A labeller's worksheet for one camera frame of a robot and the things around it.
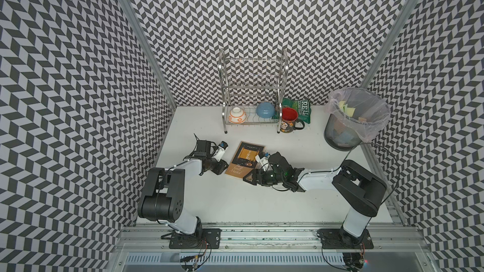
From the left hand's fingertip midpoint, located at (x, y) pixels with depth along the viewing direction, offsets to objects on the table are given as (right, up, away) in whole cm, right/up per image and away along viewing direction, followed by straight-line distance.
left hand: (221, 164), depth 95 cm
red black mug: (+36, +22, +6) cm, 42 cm away
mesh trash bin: (+57, +15, -6) cm, 60 cm away
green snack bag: (+47, +31, +21) cm, 60 cm away
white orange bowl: (+7, +25, +8) cm, 27 cm away
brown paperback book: (+11, +2, -1) cm, 11 cm away
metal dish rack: (+16, +41, +21) cm, 49 cm away
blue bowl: (+23, +29, +14) cm, 40 cm away
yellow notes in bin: (+66, +27, +2) cm, 71 cm away
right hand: (+14, -6, -11) cm, 19 cm away
